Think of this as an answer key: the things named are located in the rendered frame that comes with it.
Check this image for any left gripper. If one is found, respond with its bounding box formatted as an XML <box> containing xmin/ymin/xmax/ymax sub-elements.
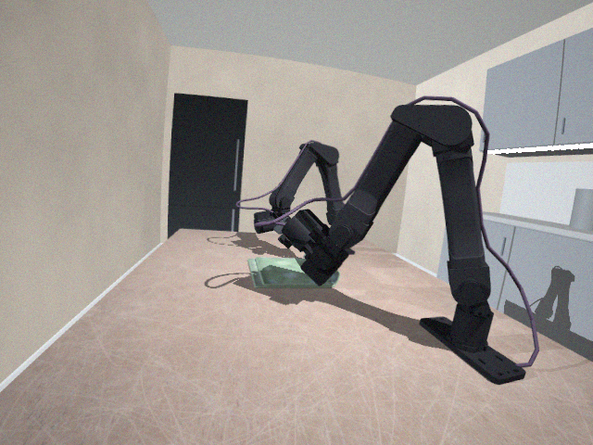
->
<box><xmin>300</xmin><ymin>249</ymin><xmax>349</xmax><ymax>286</ymax></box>

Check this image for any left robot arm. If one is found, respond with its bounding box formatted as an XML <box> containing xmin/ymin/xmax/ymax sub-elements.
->
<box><xmin>282</xmin><ymin>105</ymin><xmax>526</xmax><ymax>385</ymax></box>

